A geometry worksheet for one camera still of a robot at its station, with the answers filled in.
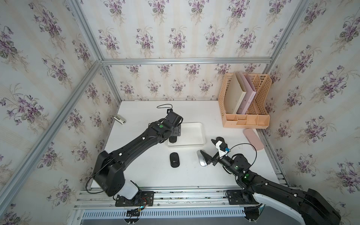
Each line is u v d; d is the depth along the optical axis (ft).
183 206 2.35
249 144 3.11
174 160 2.75
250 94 2.84
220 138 3.15
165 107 2.42
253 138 3.15
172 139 3.13
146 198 2.40
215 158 2.19
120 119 3.43
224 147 2.05
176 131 2.40
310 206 1.38
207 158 2.24
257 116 3.23
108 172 1.33
